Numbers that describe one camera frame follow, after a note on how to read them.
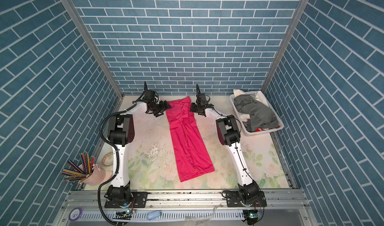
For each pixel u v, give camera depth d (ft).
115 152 2.03
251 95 3.65
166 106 3.25
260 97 3.54
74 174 2.33
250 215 2.31
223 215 2.31
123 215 2.35
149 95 2.93
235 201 2.40
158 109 3.15
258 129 3.08
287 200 2.47
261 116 3.13
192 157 2.85
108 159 2.87
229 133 2.23
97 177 2.56
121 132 2.05
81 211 2.32
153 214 2.23
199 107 3.04
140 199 2.43
